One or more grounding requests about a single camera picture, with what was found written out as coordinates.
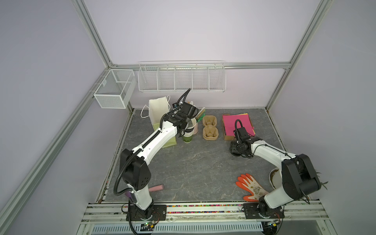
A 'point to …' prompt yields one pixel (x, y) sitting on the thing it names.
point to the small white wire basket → (117, 89)
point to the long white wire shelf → (182, 76)
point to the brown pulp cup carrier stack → (210, 131)
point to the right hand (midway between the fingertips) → (237, 149)
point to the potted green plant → (322, 183)
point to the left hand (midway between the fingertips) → (185, 123)
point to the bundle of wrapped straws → (200, 115)
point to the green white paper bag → (158, 108)
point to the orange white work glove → (247, 181)
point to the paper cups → (187, 132)
